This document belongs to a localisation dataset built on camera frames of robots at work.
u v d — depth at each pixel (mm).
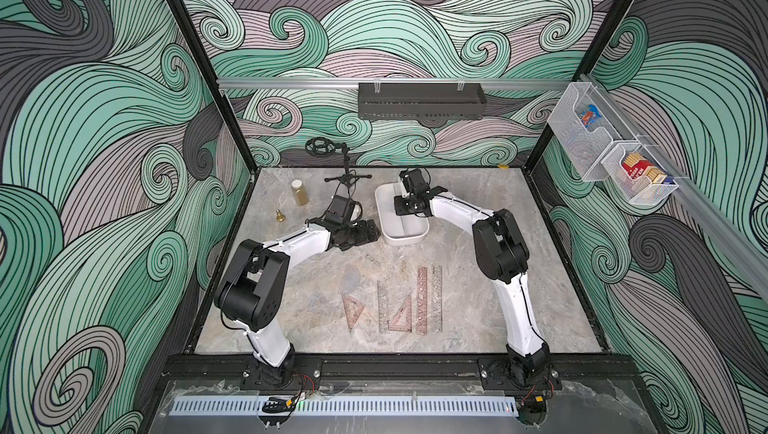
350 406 697
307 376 719
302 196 1063
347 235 790
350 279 905
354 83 947
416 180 835
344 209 744
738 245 517
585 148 833
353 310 838
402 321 821
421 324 815
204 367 745
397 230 1008
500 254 579
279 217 1037
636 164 660
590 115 833
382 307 853
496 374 726
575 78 933
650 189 614
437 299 857
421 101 1016
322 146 949
